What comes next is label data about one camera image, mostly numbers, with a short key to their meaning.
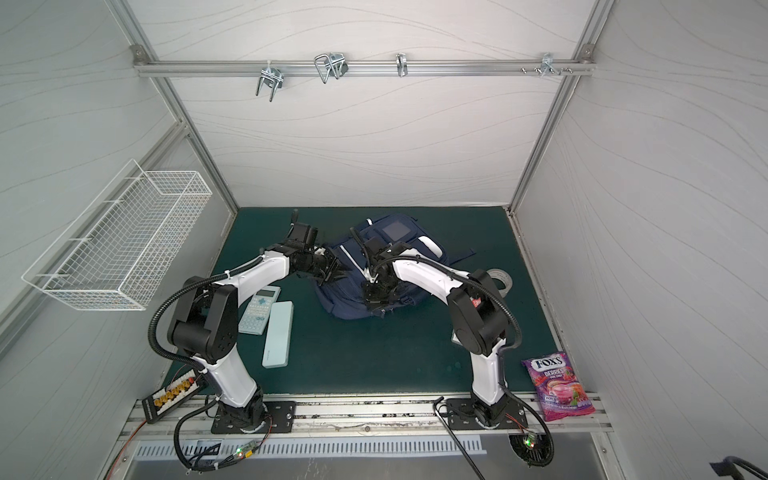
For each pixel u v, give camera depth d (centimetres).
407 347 90
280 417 74
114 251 68
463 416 72
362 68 78
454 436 71
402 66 78
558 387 76
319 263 81
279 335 86
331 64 76
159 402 74
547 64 76
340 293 88
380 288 75
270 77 79
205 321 48
